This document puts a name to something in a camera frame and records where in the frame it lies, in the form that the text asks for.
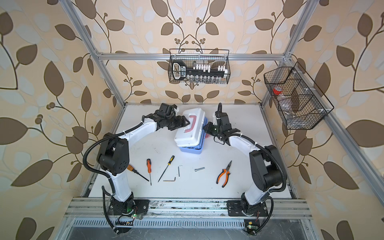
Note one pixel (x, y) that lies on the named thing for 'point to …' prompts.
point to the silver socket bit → (199, 169)
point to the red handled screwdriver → (149, 164)
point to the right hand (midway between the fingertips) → (204, 128)
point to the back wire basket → (214, 64)
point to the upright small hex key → (178, 169)
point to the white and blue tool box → (190, 139)
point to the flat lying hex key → (170, 180)
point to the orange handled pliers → (223, 172)
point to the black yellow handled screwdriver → (169, 164)
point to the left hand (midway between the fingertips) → (187, 122)
